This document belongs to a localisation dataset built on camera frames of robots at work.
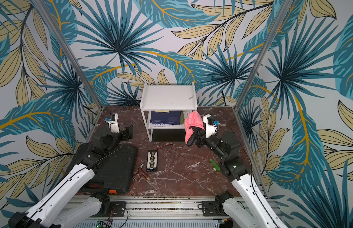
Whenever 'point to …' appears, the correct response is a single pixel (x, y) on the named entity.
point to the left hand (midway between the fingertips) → (126, 126)
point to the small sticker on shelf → (190, 97)
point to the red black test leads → (168, 144)
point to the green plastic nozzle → (216, 166)
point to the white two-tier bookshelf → (166, 98)
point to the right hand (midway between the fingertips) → (193, 125)
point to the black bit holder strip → (152, 160)
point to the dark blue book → (166, 117)
